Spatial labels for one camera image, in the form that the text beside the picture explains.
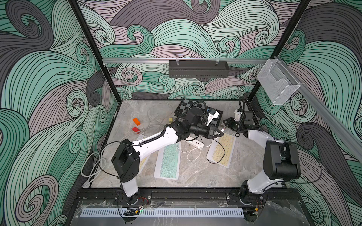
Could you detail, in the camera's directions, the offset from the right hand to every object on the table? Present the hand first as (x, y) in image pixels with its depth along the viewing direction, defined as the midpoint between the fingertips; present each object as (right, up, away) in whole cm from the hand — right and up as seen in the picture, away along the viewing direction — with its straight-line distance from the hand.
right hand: (226, 122), depth 95 cm
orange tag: (-66, 0, +12) cm, 67 cm away
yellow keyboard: (-55, -25, -9) cm, 61 cm away
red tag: (-65, -6, +7) cm, 66 cm away
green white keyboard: (-39, -25, -9) cm, 47 cm away
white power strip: (-22, -14, -3) cm, 26 cm away
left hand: (-11, -3, -27) cm, 30 cm away
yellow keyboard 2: (-5, -18, -5) cm, 19 cm away
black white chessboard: (-29, +10, +17) cm, 35 cm away
